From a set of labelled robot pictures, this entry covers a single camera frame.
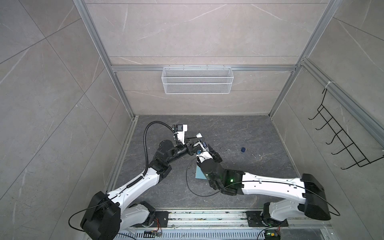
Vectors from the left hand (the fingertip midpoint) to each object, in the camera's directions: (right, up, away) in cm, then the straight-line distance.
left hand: (203, 136), depth 68 cm
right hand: (+1, -5, +4) cm, 6 cm away
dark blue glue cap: (+28, -11, +30) cm, 42 cm away
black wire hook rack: (+62, -9, -10) cm, 64 cm away
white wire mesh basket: (-2, +37, +32) cm, 49 cm away
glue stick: (0, -4, 0) cm, 4 cm away
